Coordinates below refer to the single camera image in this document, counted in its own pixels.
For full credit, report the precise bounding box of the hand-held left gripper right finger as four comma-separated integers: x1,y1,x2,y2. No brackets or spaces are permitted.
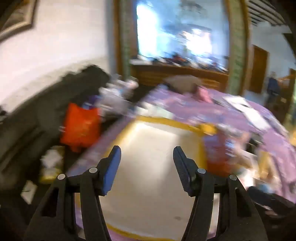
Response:
173,146,269,241

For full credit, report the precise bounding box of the dark framed wall picture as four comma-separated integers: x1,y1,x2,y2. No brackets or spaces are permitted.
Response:
0,0,38,42

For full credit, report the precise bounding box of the black luggage bag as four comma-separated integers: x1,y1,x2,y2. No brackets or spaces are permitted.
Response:
0,65,111,186

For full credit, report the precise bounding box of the yellow cardboard box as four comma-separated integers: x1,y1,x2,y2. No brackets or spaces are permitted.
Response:
74,116,220,241

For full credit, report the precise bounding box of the gold foil packet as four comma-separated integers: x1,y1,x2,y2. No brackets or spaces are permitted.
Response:
199,123,218,136

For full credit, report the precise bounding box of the pink fluffy cloth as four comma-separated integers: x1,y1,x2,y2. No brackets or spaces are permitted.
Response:
196,87,213,103

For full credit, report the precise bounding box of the brown knit cloth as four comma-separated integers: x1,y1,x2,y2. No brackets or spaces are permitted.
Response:
163,75,204,94

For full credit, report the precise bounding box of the wooden glass cabinet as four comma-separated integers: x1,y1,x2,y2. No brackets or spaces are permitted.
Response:
113,0,250,93

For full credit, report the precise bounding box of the wooden sideboard with clutter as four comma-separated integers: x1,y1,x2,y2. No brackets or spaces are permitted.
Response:
131,54,228,70

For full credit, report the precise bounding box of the clear plastic bag with dolls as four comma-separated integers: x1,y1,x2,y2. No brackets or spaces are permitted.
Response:
99,79,139,112

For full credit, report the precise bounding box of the purple floral tablecloth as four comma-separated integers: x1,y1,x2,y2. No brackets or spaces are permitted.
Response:
67,86,296,241

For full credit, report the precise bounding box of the white paper sheet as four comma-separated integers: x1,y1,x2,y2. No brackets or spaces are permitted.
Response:
240,106,271,131
223,95,251,109

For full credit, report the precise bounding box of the brown wooden door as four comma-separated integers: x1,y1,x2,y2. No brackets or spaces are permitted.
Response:
248,45,270,94

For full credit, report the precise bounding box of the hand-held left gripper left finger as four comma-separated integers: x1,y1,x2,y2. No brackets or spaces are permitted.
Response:
24,146,122,241

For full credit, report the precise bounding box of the red plastic bag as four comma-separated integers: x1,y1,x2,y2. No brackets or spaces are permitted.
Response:
60,103,102,152

